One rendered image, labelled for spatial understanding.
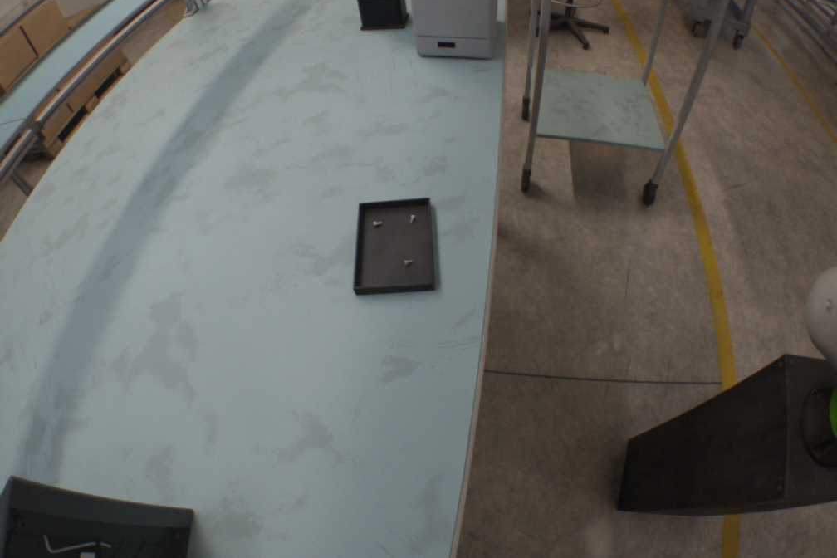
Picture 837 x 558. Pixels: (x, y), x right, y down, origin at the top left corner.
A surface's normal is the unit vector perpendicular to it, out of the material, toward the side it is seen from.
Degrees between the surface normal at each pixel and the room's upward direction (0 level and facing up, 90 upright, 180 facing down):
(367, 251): 0
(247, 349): 0
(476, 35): 90
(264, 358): 0
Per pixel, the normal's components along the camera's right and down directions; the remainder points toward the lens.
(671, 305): -0.09, -0.56
